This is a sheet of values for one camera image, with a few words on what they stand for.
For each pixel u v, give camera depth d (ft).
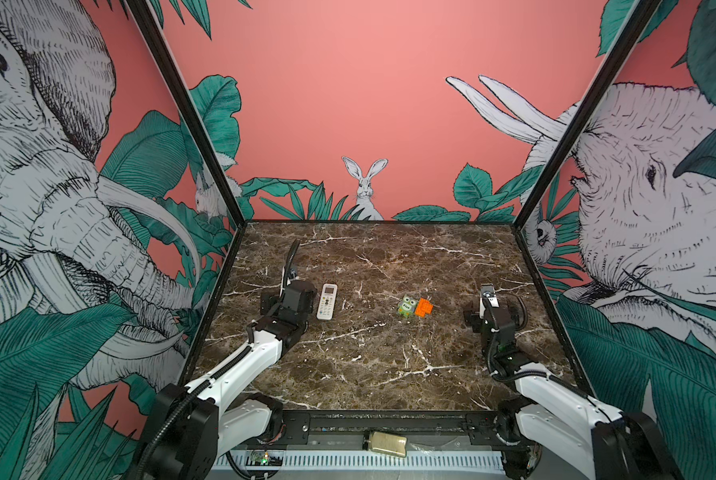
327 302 3.13
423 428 2.49
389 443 2.25
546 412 1.74
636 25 2.31
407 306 3.13
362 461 2.30
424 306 3.13
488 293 2.38
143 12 2.27
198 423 1.30
